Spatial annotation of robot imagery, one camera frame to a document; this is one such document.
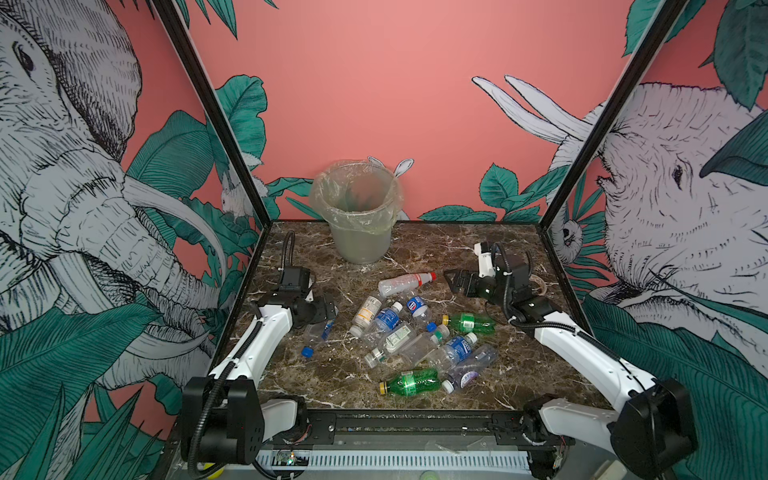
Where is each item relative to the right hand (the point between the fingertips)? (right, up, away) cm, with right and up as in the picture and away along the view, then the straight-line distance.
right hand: (453, 270), depth 80 cm
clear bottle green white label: (-17, -21, +4) cm, 27 cm away
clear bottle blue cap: (-41, -24, +4) cm, 48 cm away
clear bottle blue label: (-18, -16, +8) cm, 26 cm away
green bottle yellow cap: (+6, -16, +8) cm, 19 cm away
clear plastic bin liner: (-30, +26, +35) cm, 53 cm away
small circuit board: (-41, -44, -10) cm, 61 cm away
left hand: (-38, -11, +6) cm, 40 cm away
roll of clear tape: (+35, -6, +22) cm, 42 cm away
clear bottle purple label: (+9, -26, +6) cm, 28 cm away
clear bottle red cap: (-13, -6, +18) cm, 23 cm away
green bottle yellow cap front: (-11, -29, -3) cm, 32 cm away
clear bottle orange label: (-25, -15, +9) cm, 31 cm away
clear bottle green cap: (-9, -25, +8) cm, 27 cm away
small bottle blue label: (-9, -12, +11) cm, 18 cm away
